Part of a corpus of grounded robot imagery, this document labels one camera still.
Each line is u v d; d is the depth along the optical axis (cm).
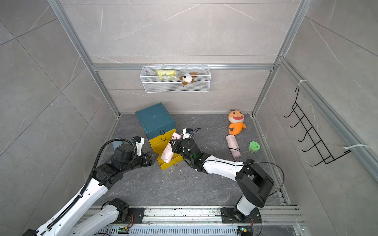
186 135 75
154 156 67
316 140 65
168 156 79
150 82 88
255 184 44
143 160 65
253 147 95
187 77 86
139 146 66
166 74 84
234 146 97
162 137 92
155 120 87
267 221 73
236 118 107
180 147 72
